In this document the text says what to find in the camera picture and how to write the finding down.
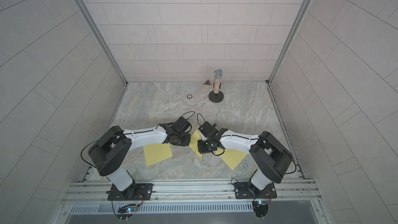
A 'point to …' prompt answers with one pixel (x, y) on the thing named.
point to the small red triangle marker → (207, 82)
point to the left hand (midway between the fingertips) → (191, 141)
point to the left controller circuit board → (126, 211)
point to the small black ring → (189, 96)
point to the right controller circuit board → (260, 208)
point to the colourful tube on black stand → (216, 96)
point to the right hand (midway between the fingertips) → (199, 151)
